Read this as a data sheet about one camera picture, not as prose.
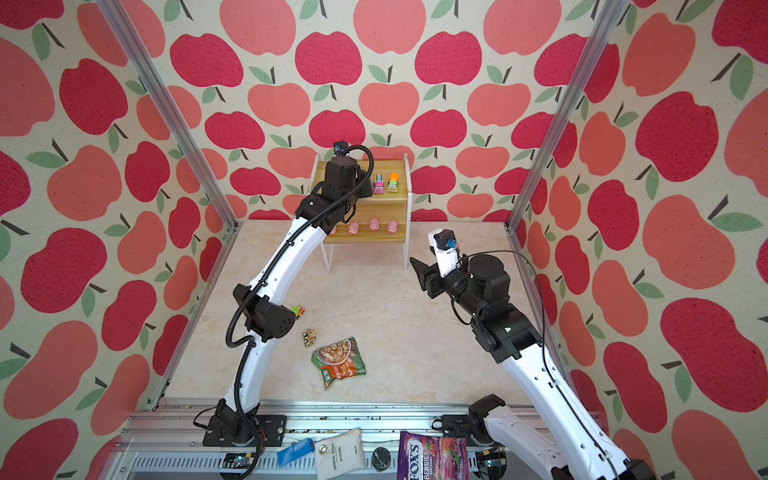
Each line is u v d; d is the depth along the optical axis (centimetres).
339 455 70
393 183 82
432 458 68
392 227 96
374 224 98
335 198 62
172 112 88
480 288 48
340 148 70
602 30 72
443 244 53
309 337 88
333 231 64
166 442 164
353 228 95
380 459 62
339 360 85
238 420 63
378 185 82
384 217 99
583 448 38
